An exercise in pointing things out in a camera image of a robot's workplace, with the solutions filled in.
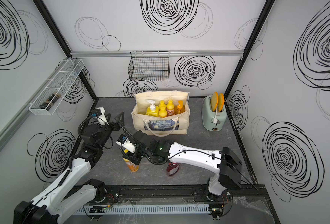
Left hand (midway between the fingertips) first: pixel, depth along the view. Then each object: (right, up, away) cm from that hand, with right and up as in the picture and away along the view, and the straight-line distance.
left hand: (116, 113), depth 74 cm
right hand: (+7, -20, -7) cm, 22 cm away
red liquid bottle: (+30, -28, -4) cm, 42 cm away
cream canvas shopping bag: (+29, -9, +13) cm, 33 cm away
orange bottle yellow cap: (+24, +5, +12) cm, 28 cm away
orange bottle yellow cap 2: (+25, 0, +10) cm, 27 cm away
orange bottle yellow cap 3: (+30, +3, +14) cm, 33 cm away
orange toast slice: (+62, +7, +14) cm, 64 cm away
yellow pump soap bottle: (+19, +1, +10) cm, 21 cm away
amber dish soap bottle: (+35, +2, +12) cm, 37 cm away
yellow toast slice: (+60, +8, +19) cm, 63 cm away
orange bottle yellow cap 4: (+9, -29, -1) cm, 30 cm away
